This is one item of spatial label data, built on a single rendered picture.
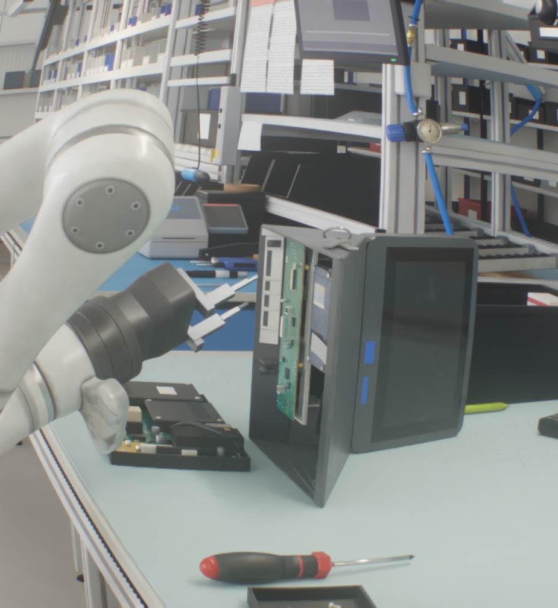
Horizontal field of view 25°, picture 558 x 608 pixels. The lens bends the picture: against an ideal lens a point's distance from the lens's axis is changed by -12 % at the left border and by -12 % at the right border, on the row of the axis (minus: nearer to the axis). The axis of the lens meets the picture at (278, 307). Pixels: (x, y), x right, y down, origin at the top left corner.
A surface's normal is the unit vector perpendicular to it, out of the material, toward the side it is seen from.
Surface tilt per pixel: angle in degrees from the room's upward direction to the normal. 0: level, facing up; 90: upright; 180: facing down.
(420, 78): 90
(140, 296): 58
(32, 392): 79
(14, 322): 125
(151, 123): 43
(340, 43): 101
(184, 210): 29
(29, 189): 116
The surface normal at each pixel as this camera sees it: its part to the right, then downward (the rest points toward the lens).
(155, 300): -0.04, -0.40
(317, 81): -0.94, 0.01
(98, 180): 0.06, 0.48
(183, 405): 0.06, -0.99
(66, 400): 0.56, 0.54
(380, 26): -0.73, 0.25
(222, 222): 0.22, -0.75
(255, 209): 0.29, 0.16
